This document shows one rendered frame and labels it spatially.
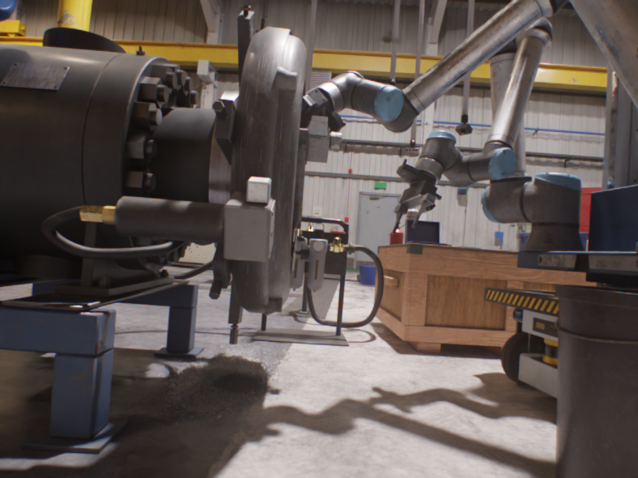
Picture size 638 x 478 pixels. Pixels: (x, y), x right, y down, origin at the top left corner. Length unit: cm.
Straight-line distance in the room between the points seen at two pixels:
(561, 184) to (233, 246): 114
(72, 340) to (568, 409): 90
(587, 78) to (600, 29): 1248
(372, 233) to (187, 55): 694
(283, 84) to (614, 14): 73
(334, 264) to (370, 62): 1055
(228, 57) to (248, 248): 1213
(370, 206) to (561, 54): 681
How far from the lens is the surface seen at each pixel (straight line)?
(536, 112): 1357
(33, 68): 122
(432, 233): 215
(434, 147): 143
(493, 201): 173
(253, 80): 94
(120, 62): 120
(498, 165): 140
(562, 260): 150
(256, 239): 80
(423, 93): 136
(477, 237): 1239
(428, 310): 197
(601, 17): 122
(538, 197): 163
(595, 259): 139
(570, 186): 163
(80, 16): 519
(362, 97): 126
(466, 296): 202
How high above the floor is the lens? 39
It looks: 1 degrees up
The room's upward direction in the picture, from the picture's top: 4 degrees clockwise
